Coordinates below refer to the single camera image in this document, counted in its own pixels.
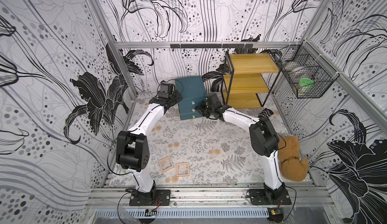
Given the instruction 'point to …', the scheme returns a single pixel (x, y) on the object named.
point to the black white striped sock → (265, 113)
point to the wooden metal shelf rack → (248, 78)
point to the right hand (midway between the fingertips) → (196, 106)
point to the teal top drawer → (191, 102)
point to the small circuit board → (150, 213)
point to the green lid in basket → (304, 81)
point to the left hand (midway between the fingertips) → (180, 97)
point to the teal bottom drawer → (190, 115)
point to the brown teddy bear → (293, 167)
